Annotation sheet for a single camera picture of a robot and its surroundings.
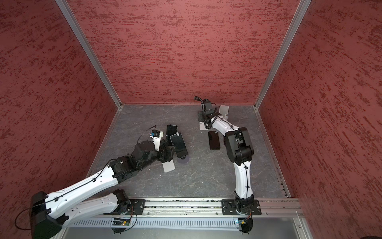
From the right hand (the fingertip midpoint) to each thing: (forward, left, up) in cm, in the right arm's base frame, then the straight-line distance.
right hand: (203, 116), depth 103 cm
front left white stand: (-32, +23, -8) cm, 40 cm away
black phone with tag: (-14, -7, -10) cm, 18 cm away
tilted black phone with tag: (-23, +17, +4) cm, 29 cm away
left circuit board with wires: (-59, +45, -11) cm, 75 cm away
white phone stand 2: (+5, -15, +1) cm, 16 cm away
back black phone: (-13, +22, +3) cm, 25 cm away
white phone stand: (-4, +1, -6) cm, 7 cm away
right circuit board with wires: (-62, -18, -11) cm, 65 cm away
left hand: (-30, +21, +10) cm, 38 cm away
